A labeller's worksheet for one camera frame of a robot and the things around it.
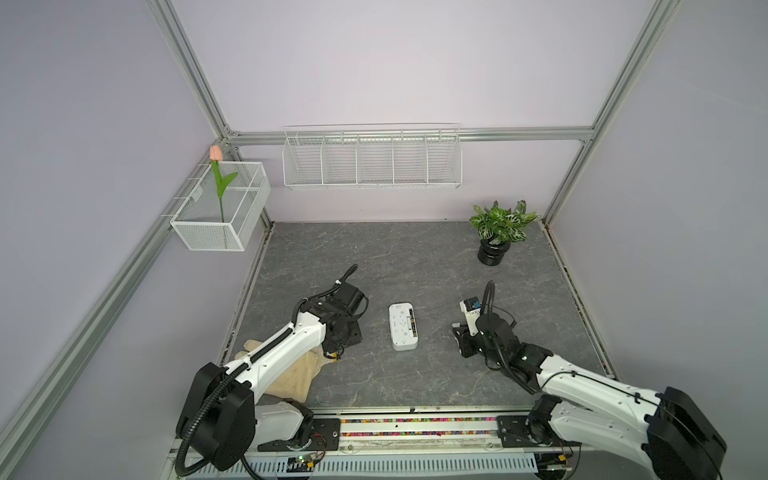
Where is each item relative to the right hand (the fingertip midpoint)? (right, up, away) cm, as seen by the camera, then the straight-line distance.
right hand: (456, 325), depth 85 cm
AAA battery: (-12, -1, +4) cm, 13 cm away
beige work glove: (-46, -15, -2) cm, 48 cm away
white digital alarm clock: (-15, -1, +4) cm, 15 cm away
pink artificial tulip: (-67, +40, -1) cm, 78 cm away
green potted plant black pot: (+13, +28, +2) cm, 31 cm away
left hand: (-30, -4, -3) cm, 30 cm away
